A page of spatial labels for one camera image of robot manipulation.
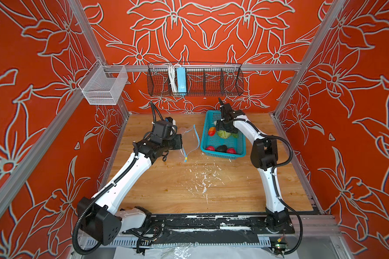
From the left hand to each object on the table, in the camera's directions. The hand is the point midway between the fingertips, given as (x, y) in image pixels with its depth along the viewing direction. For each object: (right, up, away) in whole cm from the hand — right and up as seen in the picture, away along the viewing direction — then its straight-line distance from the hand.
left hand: (181, 138), depth 77 cm
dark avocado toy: (+24, -8, +18) cm, 31 cm away
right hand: (+25, +6, +27) cm, 37 cm away
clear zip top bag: (+4, -4, +27) cm, 28 cm away
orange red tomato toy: (+18, +2, +28) cm, 33 cm away
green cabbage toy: (+25, +1, +24) cm, 34 cm away
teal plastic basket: (+35, -5, +24) cm, 43 cm away
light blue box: (-1, +32, +13) cm, 35 cm away
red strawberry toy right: (+29, -9, +18) cm, 35 cm away
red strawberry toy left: (+16, -7, +18) cm, 26 cm away
